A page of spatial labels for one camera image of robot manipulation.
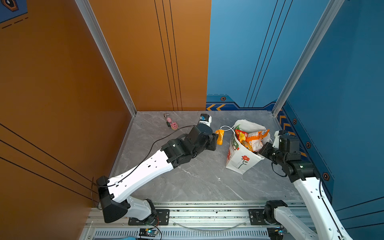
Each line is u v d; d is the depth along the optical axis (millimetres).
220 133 663
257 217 725
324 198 425
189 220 731
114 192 392
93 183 415
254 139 752
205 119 570
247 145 731
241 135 770
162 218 731
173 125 1086
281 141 556
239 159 756
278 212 612
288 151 527
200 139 479
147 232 709
